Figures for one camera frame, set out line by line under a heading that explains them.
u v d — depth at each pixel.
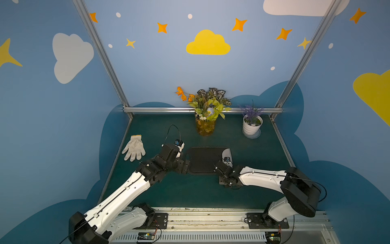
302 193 0.44
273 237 0.72
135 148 1.01
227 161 0.82
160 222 0.73
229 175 0.66
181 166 0.66
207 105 0.96
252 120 1.01
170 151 0.55
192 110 1.01
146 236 0.72
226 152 1.01
